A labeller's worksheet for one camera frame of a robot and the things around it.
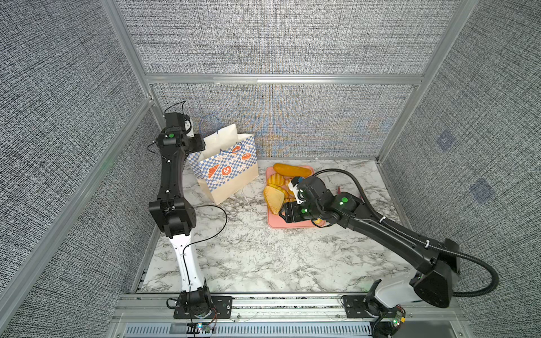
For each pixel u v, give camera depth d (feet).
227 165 3.04
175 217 1.86
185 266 2.02
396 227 1.53
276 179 3.46
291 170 3.66
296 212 2.15
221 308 2.41
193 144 2.62
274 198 3.23
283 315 2.40
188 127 2.53
